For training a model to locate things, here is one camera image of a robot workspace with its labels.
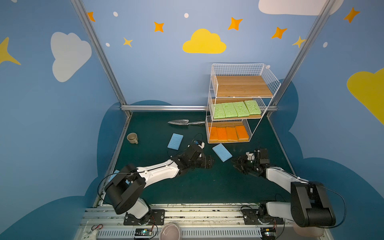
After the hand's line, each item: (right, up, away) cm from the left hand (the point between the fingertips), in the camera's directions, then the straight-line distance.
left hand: (207, 159), depth 85 cm
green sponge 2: (+21, +29, +3) cm, 36 cm away
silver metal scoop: (-14, +23, +30) cm, 40 cm away
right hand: (+16, -2, +5) cm, 17 cm away
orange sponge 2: (+6, +13, +22) cm, 26 cm away
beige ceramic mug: (-50, +11, +18) cm, 55 cm away
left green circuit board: (-32, -33, -14) cm, 48 cm away
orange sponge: (+27, +14, +23) cm, 38 cm away
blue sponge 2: (+12, +1, +14) cm, 18 cm away
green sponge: (+14, +29, +2) cm, 32 cm away
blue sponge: (-21, +8, +19) cm, 29 cm away
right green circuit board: (+29, -34, -13) cm, 46 cm away
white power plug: (-55, -32, -17) cm, 66 cm away
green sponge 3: (+7, +27, +1) cm, 28 cm away
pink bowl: (-20, -33, -12) cm, 41 cm away
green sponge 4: (+28, +31, +4) cm, 42 cm away
